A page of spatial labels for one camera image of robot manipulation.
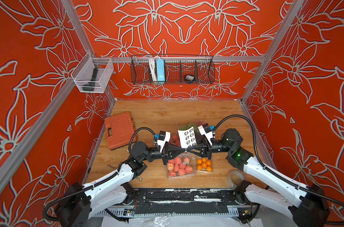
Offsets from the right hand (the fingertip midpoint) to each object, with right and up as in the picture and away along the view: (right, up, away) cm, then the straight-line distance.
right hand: (188, 148), depth 61 cm
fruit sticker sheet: (0, +5, -3) cm, 6 cm away
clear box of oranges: (+12, -16, +21) cm, 29 cm away
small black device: (+6, +40, +35) cm, 53 cm away
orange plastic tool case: (-43, +3, +36) cm, 56 cm away
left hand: (-2, -1, 0) cm, 2 cm away
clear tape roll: (+30, -21, +18) cm, 41 cm away
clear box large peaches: (-1, -16, +19) cm, 25 cm away
